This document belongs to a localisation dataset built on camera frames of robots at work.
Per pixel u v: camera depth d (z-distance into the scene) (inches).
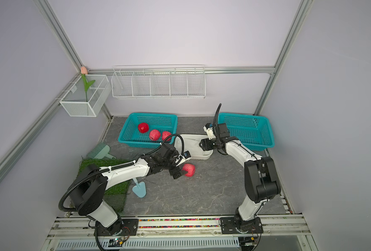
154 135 40.2
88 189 17.7
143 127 42.3
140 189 33.8
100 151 40.1
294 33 30.4
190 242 27.8
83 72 35.1
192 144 36.9
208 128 33.1
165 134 40.0
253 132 44.0
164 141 27.4
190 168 34.0
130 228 29.0
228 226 29.1
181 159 29.0
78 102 31.0
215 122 32.5
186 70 36.4
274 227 29.3
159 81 38.9
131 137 41.8
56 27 29.4
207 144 32.5
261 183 18.5
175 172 30.7
